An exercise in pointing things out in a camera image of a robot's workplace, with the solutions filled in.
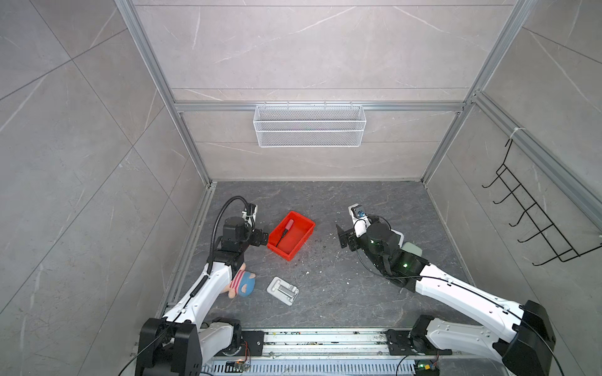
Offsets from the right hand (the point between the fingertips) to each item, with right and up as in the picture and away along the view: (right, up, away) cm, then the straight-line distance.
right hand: (350, 218), depth 76 cm
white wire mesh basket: (-13, +39, +24) cm, 47 cm away
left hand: (-34, -1, +8) cm, 35 cm away
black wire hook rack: (+51, -7, -19) cm, 55 cm away
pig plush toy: (-37, -23, +4) cm, 44 cm away
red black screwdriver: (-23, -6, +24) cm, 34 cm away
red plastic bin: (-19, -11, +21) cm, 30 cm away
